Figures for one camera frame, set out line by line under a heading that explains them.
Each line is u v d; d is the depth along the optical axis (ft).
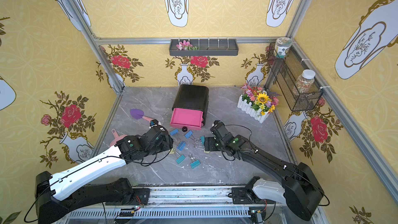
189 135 3.12
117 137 3.12
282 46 2.76
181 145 2.93
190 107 2.89
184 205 2.37
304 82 2.14
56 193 1.29
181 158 2.77
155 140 1.84
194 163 2.74
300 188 1.31
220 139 2.03
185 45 2.88
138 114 3.50
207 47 3.03
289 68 3.02
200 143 3.01
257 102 2.96
